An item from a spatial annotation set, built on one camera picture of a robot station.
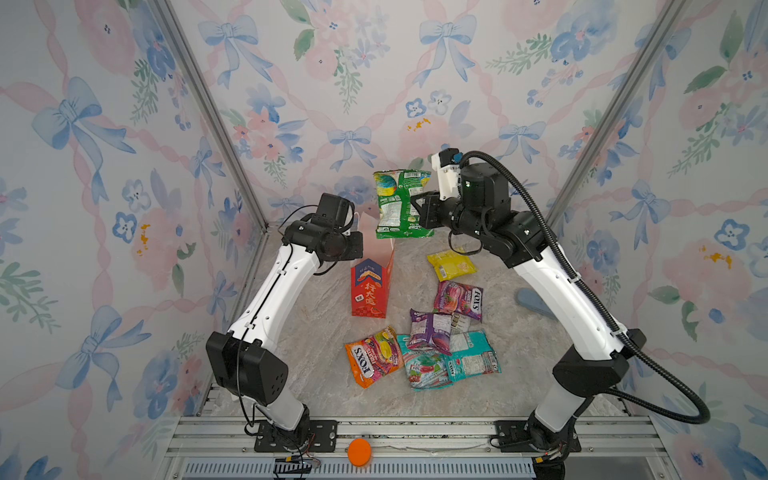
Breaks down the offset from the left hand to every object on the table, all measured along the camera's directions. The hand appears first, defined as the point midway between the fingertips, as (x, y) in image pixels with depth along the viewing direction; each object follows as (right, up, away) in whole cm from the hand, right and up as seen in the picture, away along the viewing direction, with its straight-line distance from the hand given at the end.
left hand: (358, 245), depth 79 cm
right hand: (+13, +10, -15) cm, 22 cm away
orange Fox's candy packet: (+4, -31, +5) cm, 32 cm away
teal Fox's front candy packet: (+18, -34, +3) cm, 38 cm away
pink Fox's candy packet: (+33, -17, +16) cm, 40 cm away
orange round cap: (+2, -45, -15) cm, 47 cm away
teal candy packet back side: (+31, -31, +6) cm, 44 cm away
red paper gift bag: (+3, -8, +2) cm, 9 cm away
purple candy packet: (+20, -25, +7) cm, 32 cm away
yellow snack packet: (+29, -6, +24) cm, 39 cm away
